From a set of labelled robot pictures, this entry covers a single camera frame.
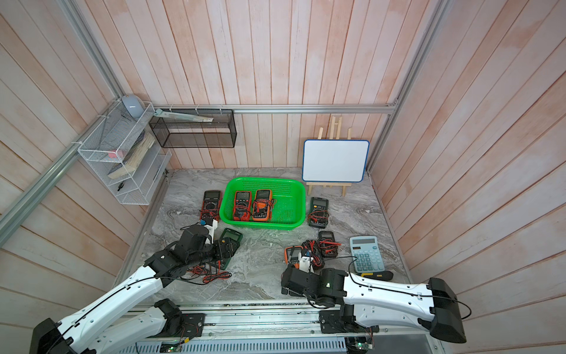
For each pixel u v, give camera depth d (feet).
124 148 2.52
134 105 2.71
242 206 3.22
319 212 3.22
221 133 3.52
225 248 2.26
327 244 2.90
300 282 1.81
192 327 2.39
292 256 2.80
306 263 2.24
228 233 3.07
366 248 2.95
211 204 3.34
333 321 2.39
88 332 1.35
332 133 3.13
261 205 3.29
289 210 3.41
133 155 2.62
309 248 2.87
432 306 1.40
